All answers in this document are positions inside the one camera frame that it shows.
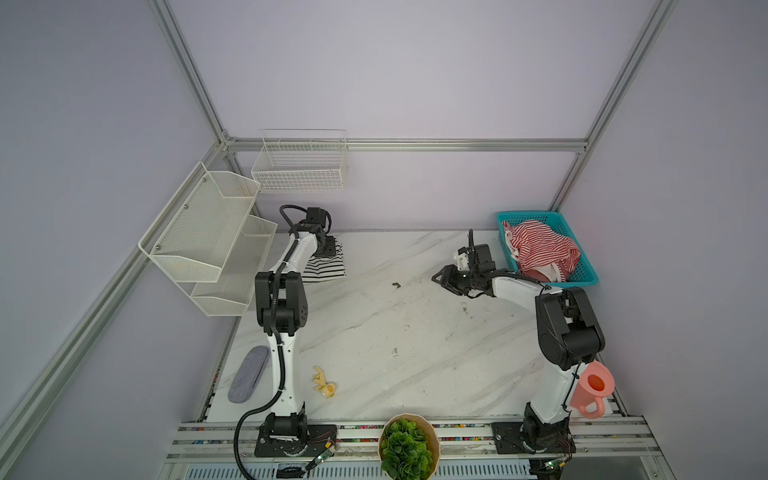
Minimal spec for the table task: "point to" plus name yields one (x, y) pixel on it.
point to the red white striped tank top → (539, 248)
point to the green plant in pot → (409, 448)
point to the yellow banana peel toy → (327, 389)
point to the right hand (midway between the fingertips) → (434, 279)
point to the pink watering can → (596, 382)
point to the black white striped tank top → (323, 268)
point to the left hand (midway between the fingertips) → (321, 250)
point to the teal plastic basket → (584, 273)
